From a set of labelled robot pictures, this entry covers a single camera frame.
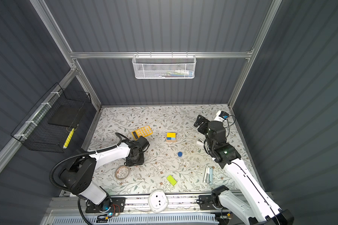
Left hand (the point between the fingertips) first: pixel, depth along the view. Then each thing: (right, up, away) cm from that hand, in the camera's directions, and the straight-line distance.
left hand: (139, 163), depth 88 cm
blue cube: (+19, +15, +10) cm, 26 cm away
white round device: (+13, -14, -16) cm, 25 cm away
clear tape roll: (-10, -5, -3) cm, 11 cm away
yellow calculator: (0, +19, +14) cm, 23 cm away
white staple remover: (+40, +12, +8) cm, 43 cm away
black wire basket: (-43, +25, -16) cm, 53 cm away
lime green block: (+21, -7, -7) cm, 23 cm away
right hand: (+38, +28, -16) cm, 50 cm away
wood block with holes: (+19, +13, +11) cm, 25 cm away
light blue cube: (+22, +14, +10) cm, 28 cm away
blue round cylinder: (+26, +5, +5) cm, 27 cm away
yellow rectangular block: (+20, +17, +10) cm, 28 cm away
